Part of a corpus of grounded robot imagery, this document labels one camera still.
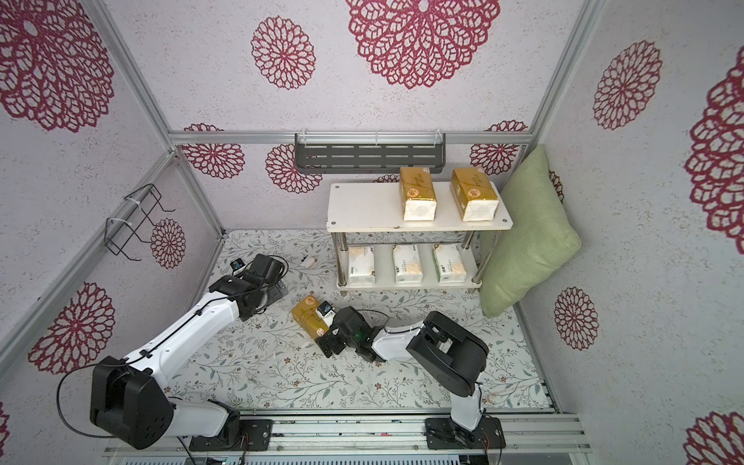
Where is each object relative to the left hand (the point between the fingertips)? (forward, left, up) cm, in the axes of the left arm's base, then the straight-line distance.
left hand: (266, 296), depth 84 cm
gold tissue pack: (-3, -13, -7) cm, 15 cm away
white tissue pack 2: (+14, -42, -3) cm, 45 cm away
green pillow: (+6, -73, +20) cm, 76 cm away
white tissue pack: (+13, -27, -3) cm, 31 cm away
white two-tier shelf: (+23, -33, -6) cm, 40 cm away
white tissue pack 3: (+14, -56, -3) cm, 58 cm away
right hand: (-5, -16, -11) cm, 20 cm away
